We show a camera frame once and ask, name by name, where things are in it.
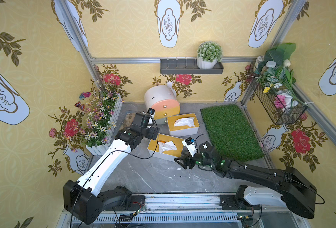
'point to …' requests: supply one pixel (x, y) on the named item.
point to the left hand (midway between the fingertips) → (143, 125)
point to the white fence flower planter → (101, 110)
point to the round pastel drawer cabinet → (163, 100)
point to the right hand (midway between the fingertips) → (183, 148)
